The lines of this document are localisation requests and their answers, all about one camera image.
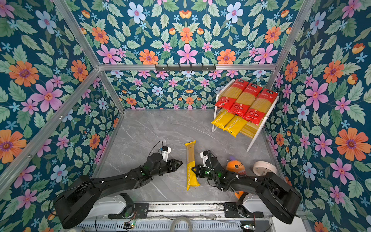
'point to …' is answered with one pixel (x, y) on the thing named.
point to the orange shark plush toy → (237, 166)
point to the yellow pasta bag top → (222, 119)
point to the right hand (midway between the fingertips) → (190, 169)
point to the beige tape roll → (261, 167)
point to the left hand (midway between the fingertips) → (183, 162)
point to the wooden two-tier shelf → (269, 110)
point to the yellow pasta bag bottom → (192, 180)
